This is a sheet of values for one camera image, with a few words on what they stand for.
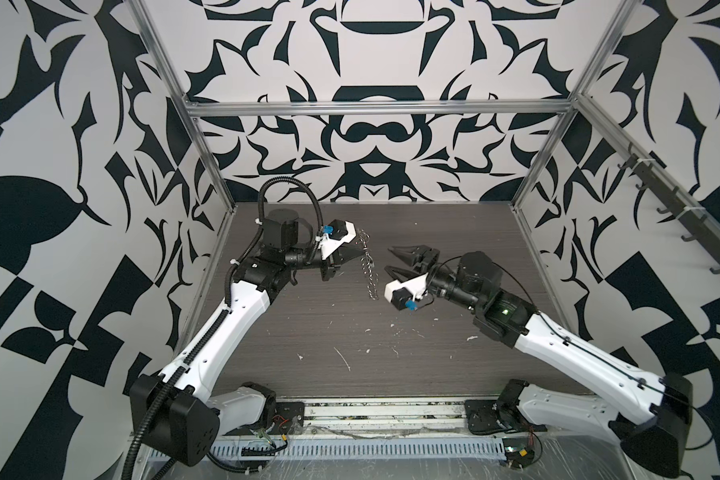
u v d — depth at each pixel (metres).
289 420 0.73
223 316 0.46
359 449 0.65
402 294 0.54
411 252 0.60
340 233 0.56
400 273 0.65
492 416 0.74
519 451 0.71
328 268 0.60
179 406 0.38
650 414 0.40
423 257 0.58
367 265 0.68
